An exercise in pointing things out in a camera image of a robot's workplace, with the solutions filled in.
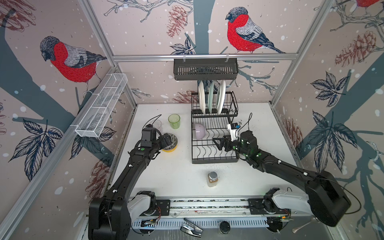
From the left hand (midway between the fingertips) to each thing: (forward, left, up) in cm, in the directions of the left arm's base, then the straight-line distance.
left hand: (164, 139), depth 83 cm
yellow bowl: (-2, -2, -11) cm, 11 cm away
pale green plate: (+13, -26, +20) cm, 36 cm away
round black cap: (-40, -30, -3) cm, 50 cm away
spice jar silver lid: (-19, -27, -4) cm, 33 cm away
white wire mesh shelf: (+1, +31, +17) cm, 36 cm away
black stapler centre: (-40, -16, -12) cm, 45 cm away
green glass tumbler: (+22, -3, -11) cm, 25 cm away
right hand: (-1, -30, +1) cm, 30 cm away
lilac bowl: (+8, -21, -3) cm, 22 cm away
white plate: (+14, -22, +20) cm, 33 cm away
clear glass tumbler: (+18, +9, -10) cm, 23 cm away
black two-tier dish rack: (-1, -24, -13) cm, 27 cm away
